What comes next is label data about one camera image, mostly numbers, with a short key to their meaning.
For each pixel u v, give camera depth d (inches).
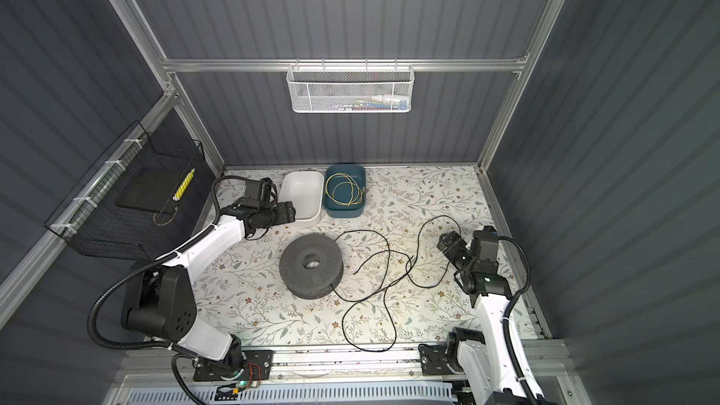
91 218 25.3
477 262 23.9
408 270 35.8
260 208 27.6
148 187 29.2
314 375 28.5
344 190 44.3
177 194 29.6
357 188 43.9
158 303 17.3
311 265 36.0
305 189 43.7
